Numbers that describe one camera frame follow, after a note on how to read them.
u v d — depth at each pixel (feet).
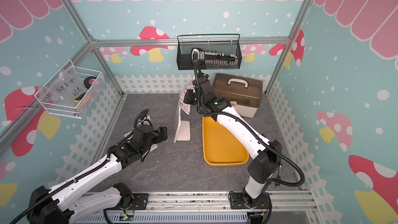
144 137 1.92
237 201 2.43
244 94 3.06
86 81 2.60
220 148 3.08
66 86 2.23
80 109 2.09
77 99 2.11
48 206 1.30
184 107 2.56
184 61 2.88
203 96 1.80
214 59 2.93
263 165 1.59
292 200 2.50
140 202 2.44
